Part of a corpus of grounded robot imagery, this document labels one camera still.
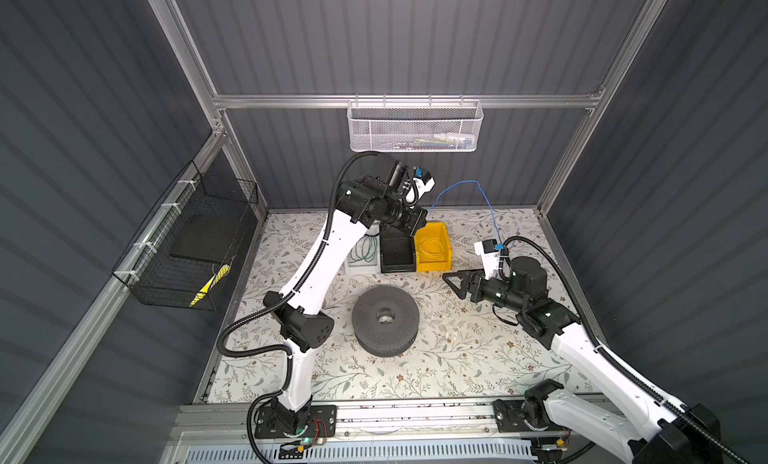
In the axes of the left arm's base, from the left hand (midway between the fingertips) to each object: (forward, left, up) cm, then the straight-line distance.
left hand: (425, 221), depth 73 cm
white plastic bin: (+9, +17, -32) cm, 37 cm away
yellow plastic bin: (+16, -8, -31) cm, 36 cm away
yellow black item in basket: (-10, +51, -7) cm, 52 cm away
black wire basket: (-10, +62, -4) cm, 63 cm away
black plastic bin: (+13, +5, -28) cm, 32 cm away
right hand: (-10, -7, -10) cm, 16 cm away
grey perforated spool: (-10, +11, -33) cm, 36 cm away
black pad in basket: (+5, +58, -9) cm, 59 cm away
